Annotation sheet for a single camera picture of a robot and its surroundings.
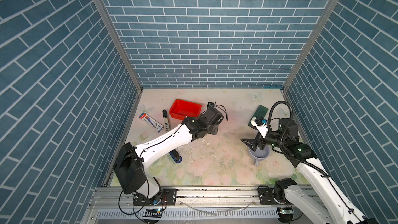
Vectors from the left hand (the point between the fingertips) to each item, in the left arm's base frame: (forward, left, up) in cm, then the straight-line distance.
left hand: (212, 123), depth 80 cm
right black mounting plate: (-31, -25, -16) cm, 43 cm away
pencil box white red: (+12, +39, -17) cm, 44 cm away
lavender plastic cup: (-12, -27, -14) cm, 32 cm away
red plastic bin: (+23, +20, -18) cm, 36 cm away
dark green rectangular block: (+20, -36, -17) cm, 45 cm away
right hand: (-6, -15, +4) cm, 17 cm away
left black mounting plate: (-30, +23, -18) cm, 42 cm away
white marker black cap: (+15, +30, -13) cm, 36 cm away
